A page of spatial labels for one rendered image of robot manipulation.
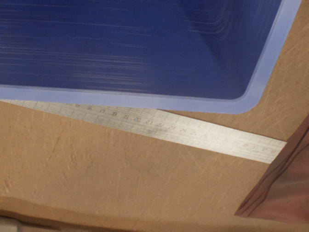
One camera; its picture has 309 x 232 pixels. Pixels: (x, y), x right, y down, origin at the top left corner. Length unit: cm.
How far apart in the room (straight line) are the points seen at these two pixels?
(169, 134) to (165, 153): 3
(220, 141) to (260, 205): 10
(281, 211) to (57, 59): 35
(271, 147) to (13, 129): 22
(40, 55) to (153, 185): 28
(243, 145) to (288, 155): 5
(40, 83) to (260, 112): 25
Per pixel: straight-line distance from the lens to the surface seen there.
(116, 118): 51
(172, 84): 33
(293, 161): 57
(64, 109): 50
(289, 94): 52
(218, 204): 62
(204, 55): 35
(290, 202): 62
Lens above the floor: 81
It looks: 42 degrees down
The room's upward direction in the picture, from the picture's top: 171 degrees clockwise
